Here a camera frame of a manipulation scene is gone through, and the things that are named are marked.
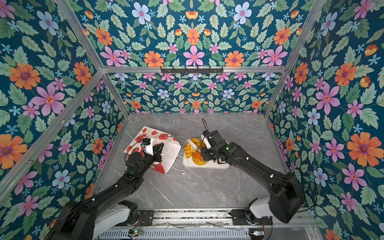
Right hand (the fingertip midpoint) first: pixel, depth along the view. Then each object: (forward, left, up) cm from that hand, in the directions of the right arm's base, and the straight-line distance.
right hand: (205, 150), depth 82 cm
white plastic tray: (-1, +10, -13) cm, 16 cm away
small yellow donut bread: (-1, +4, -11) cm, 12 cm away
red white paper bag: (-4, +19, +6) cm, 20 cm away
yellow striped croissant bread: (+5, +10, -8) cm, 14 cm away
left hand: (+2, +23, +6) cm, 23 cm away
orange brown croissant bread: (+2, +5, -7) cm, 9 cm away
